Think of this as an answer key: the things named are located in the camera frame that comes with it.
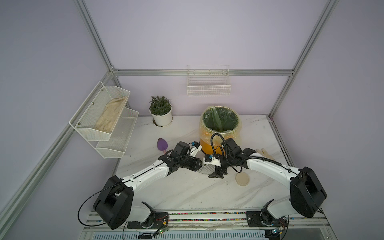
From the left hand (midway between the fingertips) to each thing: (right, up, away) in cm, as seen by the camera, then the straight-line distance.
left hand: (202, 166), depth 80 cm
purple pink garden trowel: (-28, +9, +22) cm, 36 cm away
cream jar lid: (+23, -9, +5) cm, 25 cm away
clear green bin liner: (+14, +26, +16) cm, 34 cm away
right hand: (+5, -1, +2) cm, 5 cm away
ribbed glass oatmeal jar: (+2, +1, -7) cm, 8 cm away
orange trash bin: (+2, +12, -2) cm, 12 cm away
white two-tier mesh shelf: (-53, +26, -3) cm, 59 cm away
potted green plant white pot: (-28, +34, +22) cm, 49 cm away
